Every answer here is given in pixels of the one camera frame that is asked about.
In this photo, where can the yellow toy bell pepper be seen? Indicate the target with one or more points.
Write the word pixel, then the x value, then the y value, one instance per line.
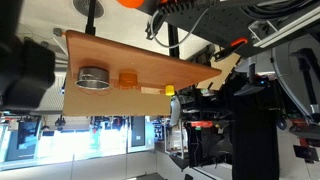
pixel 170 90

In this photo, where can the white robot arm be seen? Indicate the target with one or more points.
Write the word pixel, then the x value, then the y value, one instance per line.
pixel 175 111

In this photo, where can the brown translucent plastic bowl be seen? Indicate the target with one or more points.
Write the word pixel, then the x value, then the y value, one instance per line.
pixel 128 80

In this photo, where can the stainless steel bowl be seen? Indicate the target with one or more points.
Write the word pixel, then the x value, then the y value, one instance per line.
pixel 92 77

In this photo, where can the large cardboard panel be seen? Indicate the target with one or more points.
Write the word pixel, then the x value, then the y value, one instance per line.
pixel 116 103

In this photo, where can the notched cardboard piece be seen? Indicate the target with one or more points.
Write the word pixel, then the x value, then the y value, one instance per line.
pixel 220 71

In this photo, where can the black perforated breadboard plate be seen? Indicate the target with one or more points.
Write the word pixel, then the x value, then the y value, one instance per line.
pixel 216 20

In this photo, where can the white pegboard panel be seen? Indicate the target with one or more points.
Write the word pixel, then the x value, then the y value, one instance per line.
pixel 50 96

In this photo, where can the large black blurry object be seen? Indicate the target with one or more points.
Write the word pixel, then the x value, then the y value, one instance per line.
pixel 26 73

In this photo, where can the black stand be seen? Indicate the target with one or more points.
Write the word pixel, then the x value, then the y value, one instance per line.
pixel 306 73

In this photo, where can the aluminium extrusion rail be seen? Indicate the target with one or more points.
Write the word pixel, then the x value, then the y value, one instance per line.
pixel 286 28

